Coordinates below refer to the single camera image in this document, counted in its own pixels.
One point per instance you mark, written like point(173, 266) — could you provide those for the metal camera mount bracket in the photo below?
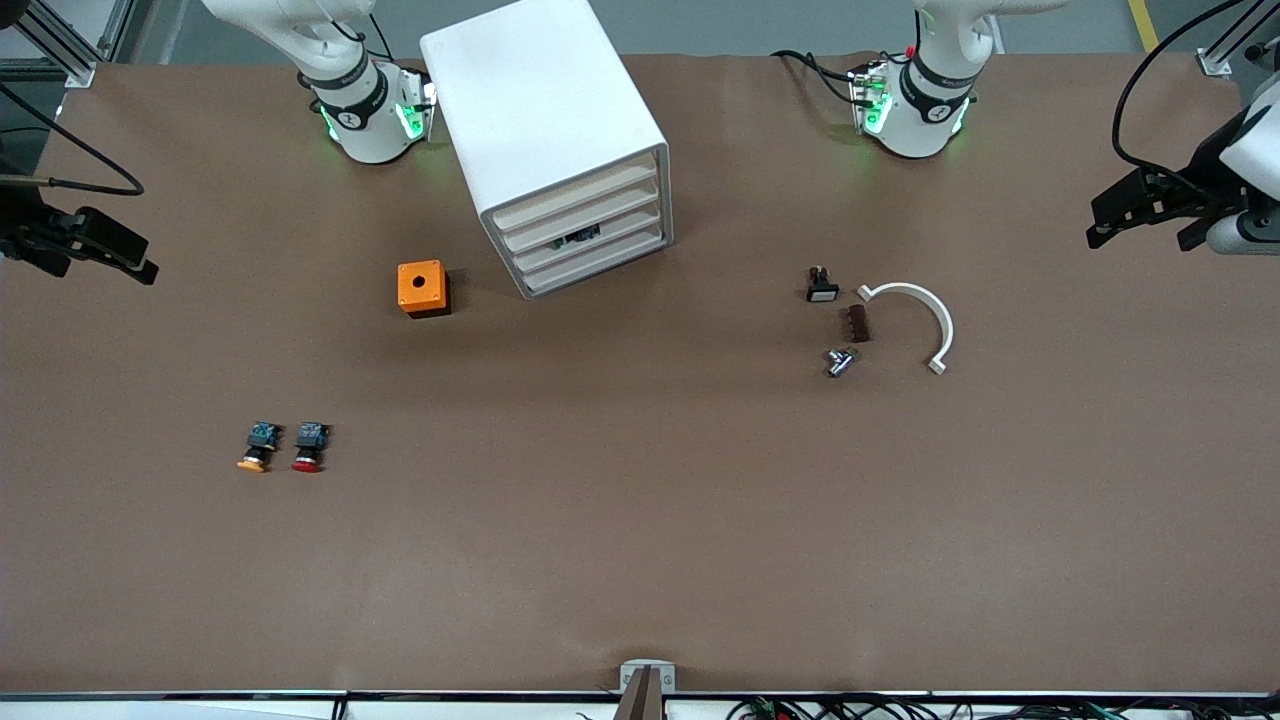
point(647, 675)

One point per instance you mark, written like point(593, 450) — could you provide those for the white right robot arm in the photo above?
point(370, 130)

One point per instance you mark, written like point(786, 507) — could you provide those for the white curved bracket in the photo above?
point(905, 288)

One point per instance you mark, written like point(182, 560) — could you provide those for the black switch white cap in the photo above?
point(822, 291)

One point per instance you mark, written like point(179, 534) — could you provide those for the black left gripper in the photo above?
point(1203, 169)

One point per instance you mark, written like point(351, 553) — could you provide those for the red push button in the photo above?
point(312, 437)

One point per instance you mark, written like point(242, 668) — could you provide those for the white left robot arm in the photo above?
point(915, 125)

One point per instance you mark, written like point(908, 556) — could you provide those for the brown terminal block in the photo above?
point(855, 324)

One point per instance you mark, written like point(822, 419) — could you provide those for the yellow push button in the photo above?
point(262, 437)

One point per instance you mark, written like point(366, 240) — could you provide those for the orange button box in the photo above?
point(408, 292)

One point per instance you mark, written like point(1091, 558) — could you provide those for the white table edge rail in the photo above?
point(150, 712)

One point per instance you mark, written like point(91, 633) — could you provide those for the white drawer cabinet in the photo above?
point(540, 100)

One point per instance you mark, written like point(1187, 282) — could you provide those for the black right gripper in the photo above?
point(22, 236)

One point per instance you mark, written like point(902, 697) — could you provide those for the aluminium frame post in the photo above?
point(80, 72)
point(1215, 63)

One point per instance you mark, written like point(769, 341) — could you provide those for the small metal connector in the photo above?
point(838, 362)

